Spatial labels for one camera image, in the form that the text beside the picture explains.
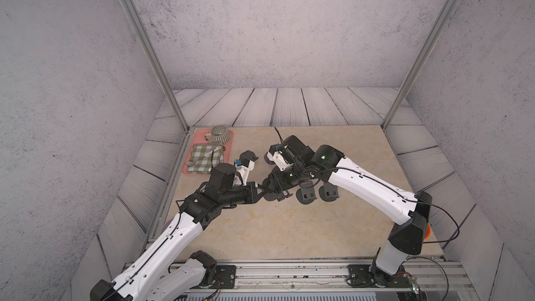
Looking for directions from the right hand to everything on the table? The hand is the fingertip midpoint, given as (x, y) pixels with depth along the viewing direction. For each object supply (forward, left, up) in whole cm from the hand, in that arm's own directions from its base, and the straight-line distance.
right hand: (273, 185), depth 70 cm
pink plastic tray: (+44, +44, -23) cm, 66 cm away
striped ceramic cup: (+38, +29, -16) cm, 51 cm away
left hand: (-2, +1, -1) cm, 2 cm away
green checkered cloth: (+29, +36, -23) cm, 52 cm away
